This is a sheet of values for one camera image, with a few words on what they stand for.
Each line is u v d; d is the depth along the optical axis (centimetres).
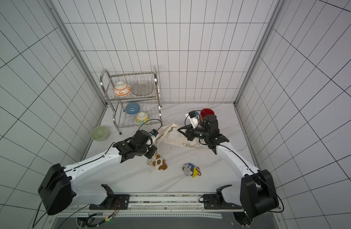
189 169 79
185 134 74
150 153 71
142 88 91
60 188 39
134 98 86
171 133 77
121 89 84
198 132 68
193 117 68
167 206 73
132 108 105
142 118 98
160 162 83
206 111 99
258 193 40
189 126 70
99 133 99
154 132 73
